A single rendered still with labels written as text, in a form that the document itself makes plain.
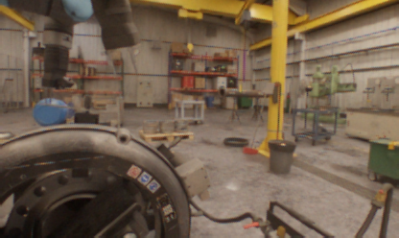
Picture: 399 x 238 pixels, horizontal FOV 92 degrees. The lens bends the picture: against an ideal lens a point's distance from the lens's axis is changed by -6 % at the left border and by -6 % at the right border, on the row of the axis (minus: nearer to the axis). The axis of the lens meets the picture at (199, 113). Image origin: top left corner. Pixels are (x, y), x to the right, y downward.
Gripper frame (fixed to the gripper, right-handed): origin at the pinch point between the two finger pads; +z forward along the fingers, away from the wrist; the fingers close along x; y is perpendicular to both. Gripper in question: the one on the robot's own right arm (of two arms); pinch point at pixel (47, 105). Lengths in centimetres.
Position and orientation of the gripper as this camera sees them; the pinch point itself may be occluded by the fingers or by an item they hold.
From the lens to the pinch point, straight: 88.7
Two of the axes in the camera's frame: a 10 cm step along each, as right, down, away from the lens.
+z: -1.0, 9.9, 0.6
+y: 9.8, 1.1, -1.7
